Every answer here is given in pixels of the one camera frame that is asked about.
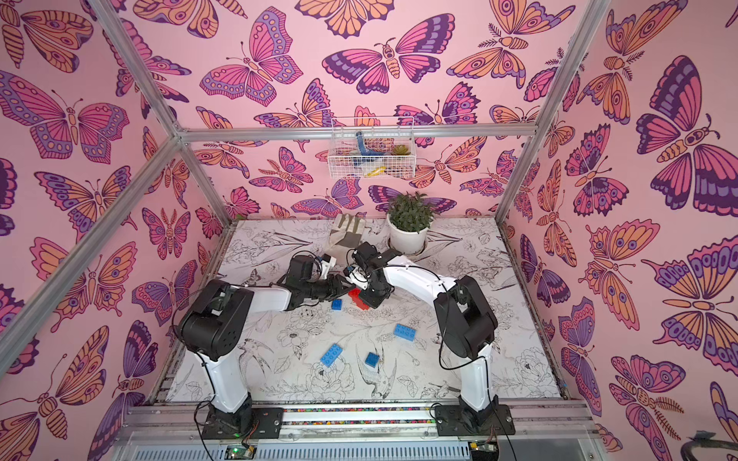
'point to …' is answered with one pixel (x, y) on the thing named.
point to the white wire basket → (372, 148)
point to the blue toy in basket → (364, 152)
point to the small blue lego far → (336, 304)
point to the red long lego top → (355, 294)
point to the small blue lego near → (372, 359)
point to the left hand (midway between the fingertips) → (356, 287)
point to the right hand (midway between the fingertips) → (374, 295)
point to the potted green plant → (408, 217)
